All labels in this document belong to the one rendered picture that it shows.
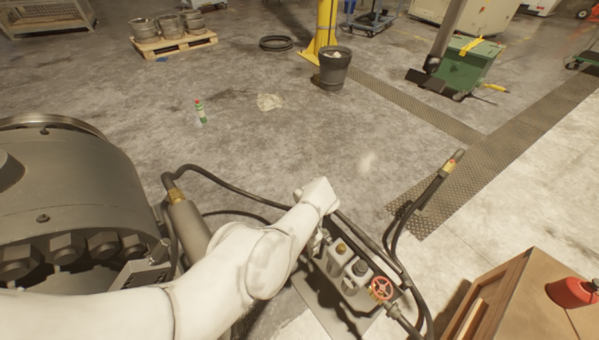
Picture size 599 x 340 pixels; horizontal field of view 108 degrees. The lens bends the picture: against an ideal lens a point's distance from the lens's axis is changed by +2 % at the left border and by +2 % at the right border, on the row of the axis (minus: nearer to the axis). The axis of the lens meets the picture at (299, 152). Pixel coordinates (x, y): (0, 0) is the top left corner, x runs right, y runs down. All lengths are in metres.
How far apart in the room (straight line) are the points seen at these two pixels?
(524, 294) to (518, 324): 0.12
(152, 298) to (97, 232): 0.57
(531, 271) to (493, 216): 0.83
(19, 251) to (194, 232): 0.35
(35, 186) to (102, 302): 0.70
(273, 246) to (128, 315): 0.15
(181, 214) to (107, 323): 0.48
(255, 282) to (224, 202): 1.39
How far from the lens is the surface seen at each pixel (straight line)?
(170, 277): 0.89
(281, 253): 0.33
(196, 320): 0.28
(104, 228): 0.81
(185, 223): 0.68
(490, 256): 1.84
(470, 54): 3.00
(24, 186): 0.93
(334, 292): 1.39
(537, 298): 1.22
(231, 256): 0.32
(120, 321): 0.24
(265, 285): 0.32
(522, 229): 2.11
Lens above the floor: 1.34
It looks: 44 degrees down
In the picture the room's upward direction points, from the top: 1 degrees clockwise
